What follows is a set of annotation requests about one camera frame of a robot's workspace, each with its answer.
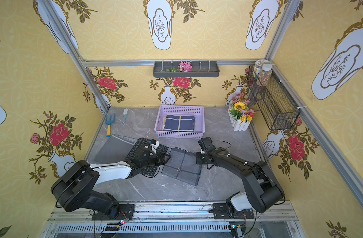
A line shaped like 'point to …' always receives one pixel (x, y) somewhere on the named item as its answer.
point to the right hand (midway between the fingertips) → (201, 156)
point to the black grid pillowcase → (152, 170)
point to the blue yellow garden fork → (109, 122)
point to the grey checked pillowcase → (182, 165)
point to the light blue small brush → (125, 112)
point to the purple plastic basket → (199, 123)
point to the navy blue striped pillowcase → (179, 123)
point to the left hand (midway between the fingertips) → (163, 155)
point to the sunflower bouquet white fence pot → (240, 114)
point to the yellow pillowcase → (163, 120)
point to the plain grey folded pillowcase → (116, 149)
